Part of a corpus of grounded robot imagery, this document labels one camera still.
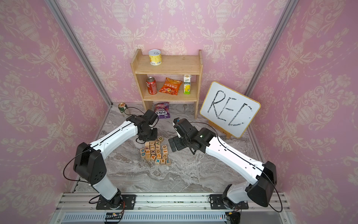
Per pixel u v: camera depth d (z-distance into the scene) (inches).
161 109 44.3
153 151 35.4
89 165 17.6
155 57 31.3
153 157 34.5
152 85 35.5
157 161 34.3
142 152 35.3
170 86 38.2
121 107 41.6
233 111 35.5
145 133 28.2
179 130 21.6
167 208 28.7
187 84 35.8
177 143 25.5
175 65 33.0
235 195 24.0
